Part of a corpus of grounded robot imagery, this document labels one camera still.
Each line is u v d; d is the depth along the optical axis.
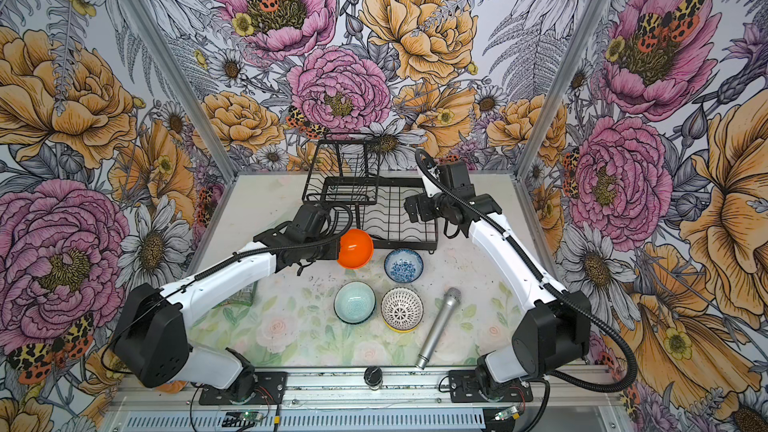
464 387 0.74
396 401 0.74
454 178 0.61
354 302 0.86
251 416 0.71
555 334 0.41
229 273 0.52
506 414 0.72
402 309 0.83
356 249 0.85
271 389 0.74
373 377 0.68
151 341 0.42
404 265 0.95
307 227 0.65
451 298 0.86
